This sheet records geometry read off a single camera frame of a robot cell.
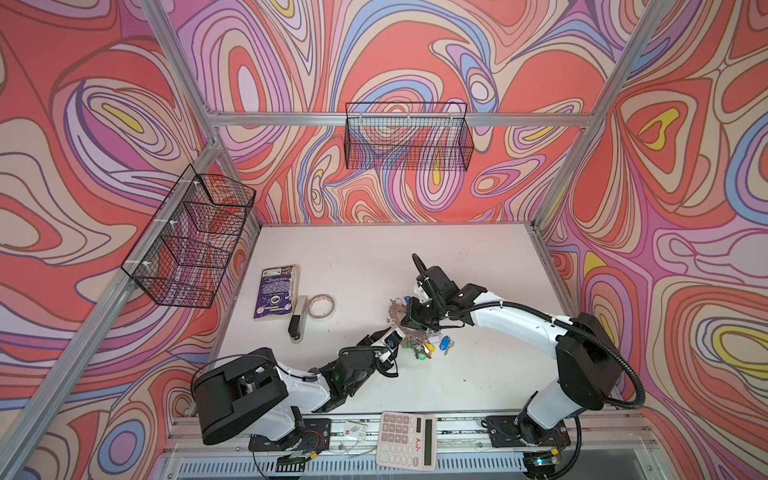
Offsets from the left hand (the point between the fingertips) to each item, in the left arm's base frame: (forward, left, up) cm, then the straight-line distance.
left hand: (398, 332), depth 82 cm
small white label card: (-23, +11, -7) cm, 26 cm away
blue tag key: (0, -15, -8) cm, 17 cm away
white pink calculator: (-25, -2, -6) cm, 26 cm away
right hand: (+1, -2, 0) cm, 2 cm away
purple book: (+17, +40, -6) cm, 44 cm away
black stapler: (+5, +30, -4) cm, 31 cm away
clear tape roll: (+13, +25, -8) cm, 29 cm away
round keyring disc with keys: (-1, -7, -7) cm, 10 cm away
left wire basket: (+9, +50, +26) cm, 57 cm away
